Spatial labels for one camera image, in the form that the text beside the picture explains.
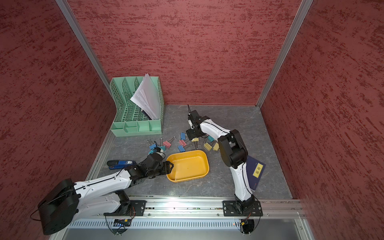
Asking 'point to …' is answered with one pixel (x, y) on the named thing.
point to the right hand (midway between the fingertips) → (195, 136)
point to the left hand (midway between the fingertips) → (169, 169)
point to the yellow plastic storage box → (188, 165)
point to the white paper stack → (147, 95)
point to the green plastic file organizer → (129, 121)
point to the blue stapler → (113, 164)
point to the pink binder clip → (168, 143)
